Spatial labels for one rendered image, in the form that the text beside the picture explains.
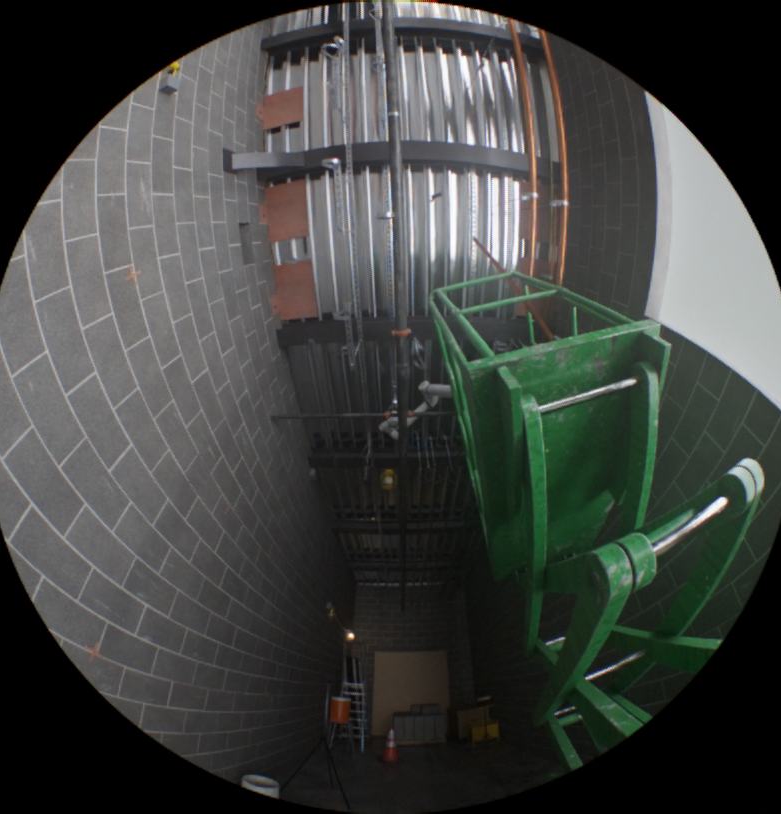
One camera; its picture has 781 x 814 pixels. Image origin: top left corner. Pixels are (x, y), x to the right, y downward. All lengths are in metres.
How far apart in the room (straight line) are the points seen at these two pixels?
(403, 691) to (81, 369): 8.05
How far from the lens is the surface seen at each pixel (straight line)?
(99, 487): 1.50
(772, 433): 1.82
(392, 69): 2.56
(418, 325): 2.83
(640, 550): 0.51
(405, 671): 8.07
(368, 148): 2.89
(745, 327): 2.08
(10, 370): 1.34
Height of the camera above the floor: 1.57
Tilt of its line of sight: 57 degrees up
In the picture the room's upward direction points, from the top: 2 degrees clockwise
